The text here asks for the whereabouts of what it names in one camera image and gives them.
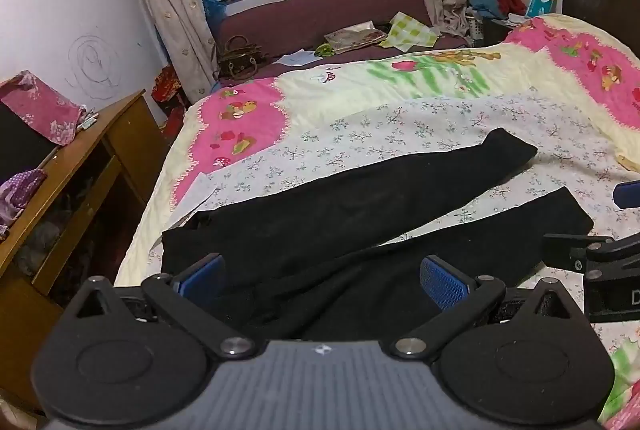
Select wooden cabinet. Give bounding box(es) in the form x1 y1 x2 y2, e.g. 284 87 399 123
0 89 168 416

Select green checked cloth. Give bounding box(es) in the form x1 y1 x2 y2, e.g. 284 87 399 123
377 11 441 51

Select blue plastic bag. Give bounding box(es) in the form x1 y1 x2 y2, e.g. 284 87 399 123
201 0 228 31

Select white paper sheet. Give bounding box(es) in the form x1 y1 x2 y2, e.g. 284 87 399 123
272 50 321 68

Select white floral bedsheet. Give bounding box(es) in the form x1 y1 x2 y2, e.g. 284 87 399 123
170 91 640 356

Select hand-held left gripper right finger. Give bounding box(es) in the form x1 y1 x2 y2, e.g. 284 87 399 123
392 256 583 361

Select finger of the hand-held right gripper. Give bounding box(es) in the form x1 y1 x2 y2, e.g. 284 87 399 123
542 232 640 272
613 181 640 211

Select brown handbag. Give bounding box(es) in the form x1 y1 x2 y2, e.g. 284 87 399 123
212 35 271 83

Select pink floral cloth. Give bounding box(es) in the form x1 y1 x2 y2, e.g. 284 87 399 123
0 70 86 146

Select folded patterned cloth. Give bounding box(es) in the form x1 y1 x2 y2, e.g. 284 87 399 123
324 21 388 54

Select blue cloth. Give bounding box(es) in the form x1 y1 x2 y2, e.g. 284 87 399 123
470 0 506 20

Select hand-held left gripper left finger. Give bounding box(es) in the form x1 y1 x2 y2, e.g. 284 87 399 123
67 253 257 359

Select red bag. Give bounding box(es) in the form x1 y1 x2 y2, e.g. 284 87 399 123
151 65 193 141

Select pink and yellow cartoon quilt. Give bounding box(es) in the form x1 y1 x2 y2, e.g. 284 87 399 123
114 12 640 430

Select purple cloth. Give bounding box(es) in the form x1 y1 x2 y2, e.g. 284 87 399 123
0 169 48 238

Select maroon window seat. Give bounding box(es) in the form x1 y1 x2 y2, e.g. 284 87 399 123
215 0 481 83

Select grey clothes pile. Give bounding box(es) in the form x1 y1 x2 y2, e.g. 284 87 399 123
12 205 71 278

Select black pants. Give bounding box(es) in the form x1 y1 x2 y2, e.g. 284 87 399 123
161 128 595 342

